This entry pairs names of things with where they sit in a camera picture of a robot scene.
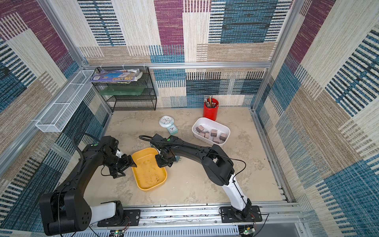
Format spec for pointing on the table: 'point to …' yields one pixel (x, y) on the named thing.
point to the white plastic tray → (210, 132)
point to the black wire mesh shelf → (133, 96)
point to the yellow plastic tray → (147, 174)
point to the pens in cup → (208, 102)
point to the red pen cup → (211, 113)
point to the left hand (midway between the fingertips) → (132, 168)
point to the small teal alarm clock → (172, 129)
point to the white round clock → (166, 120)
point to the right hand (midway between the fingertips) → (165, 165)
